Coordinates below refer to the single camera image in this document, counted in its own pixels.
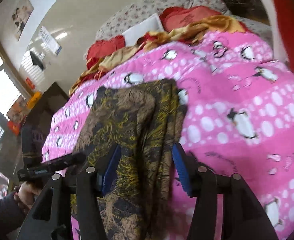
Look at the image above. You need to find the framed wall photo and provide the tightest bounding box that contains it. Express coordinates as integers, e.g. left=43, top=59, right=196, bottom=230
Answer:
left=11, top=0, right=34, bottom=40

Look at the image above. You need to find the brown yellow floral garment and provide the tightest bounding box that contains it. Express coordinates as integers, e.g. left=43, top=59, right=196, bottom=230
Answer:
left=74, top=79, right=187, bottom=239

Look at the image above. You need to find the red gold blanket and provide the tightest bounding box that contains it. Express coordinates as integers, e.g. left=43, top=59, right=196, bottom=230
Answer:
left=69, top=5, right=249, bottom=96

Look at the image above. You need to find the white pillow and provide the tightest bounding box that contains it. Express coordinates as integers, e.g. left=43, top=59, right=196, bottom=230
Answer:
left=122, top=13, right=164, bottom=47

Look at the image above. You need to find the left hand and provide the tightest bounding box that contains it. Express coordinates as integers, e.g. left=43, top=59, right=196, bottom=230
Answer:
left=14, top=181, right=42, bottom=215

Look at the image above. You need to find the black wall item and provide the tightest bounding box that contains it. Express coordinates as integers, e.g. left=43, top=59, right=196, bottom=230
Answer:
left=29, top=50, right=45, bottom=71

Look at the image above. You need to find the window with blinds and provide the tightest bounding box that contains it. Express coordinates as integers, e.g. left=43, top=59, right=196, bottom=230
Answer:
left=0, top=42, right=33, bottom=151

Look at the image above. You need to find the dark wooden desk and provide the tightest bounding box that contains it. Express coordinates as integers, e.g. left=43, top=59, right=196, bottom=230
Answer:
left=21, top=82, right=69, bottom=168

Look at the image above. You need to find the pink penguin bedspread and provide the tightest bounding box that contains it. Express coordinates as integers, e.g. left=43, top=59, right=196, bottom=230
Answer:
left=42, top=31, right=294, bottom=239

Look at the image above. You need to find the floral grey pillow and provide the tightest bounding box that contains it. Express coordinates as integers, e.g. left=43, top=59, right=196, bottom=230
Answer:
left=94, top=0, right=273, bottom=41

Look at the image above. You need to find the wall calendar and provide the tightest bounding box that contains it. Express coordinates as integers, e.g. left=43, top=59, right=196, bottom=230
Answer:
left=39, top=26, right=61, bottom=56

